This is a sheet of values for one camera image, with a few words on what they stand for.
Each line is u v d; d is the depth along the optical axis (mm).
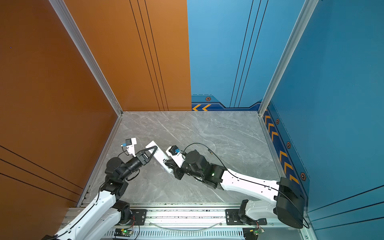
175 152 578
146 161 669
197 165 525
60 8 697
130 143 678
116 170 572
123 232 710
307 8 704
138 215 741
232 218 725
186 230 701
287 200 399
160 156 730
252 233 698
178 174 610
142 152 676
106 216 582
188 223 728
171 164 678
